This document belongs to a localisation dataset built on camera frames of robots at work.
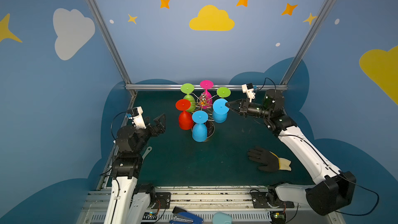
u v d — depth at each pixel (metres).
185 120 0.80
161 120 0.66
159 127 0.61
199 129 0.75
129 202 0.45
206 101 0.78
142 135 0.58
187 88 0.82
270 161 0.86
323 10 0.78
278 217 0.73
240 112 0.61
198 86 0.80
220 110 0.68
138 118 0.59
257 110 0.61
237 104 0.66
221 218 0.71
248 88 0.66
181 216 0.69
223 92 0.81
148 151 0.91
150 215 0.73
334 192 0.42
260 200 0.74
